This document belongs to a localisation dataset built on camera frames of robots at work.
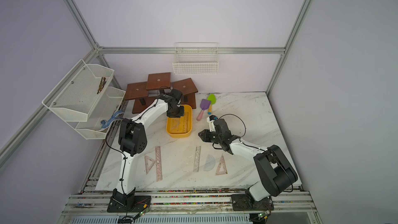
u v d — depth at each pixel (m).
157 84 0.96
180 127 0.99
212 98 1.19
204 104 1.14
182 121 1.04
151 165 0.86
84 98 0.78
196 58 0.96
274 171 0.44
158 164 0.86
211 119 0.82
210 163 0.87
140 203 0.73
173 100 0.75
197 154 0.90
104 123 0.86
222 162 0.88
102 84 0.82
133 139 0.57
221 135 0.69
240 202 0.73
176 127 1.01
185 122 1.04
